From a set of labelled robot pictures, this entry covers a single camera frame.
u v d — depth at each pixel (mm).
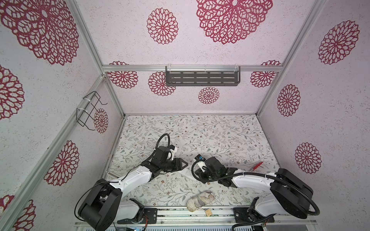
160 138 687
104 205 417
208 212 744
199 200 762
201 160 754
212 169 676
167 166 727
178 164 740
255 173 516
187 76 944
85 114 756
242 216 716
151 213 747
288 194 423
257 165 919
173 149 794
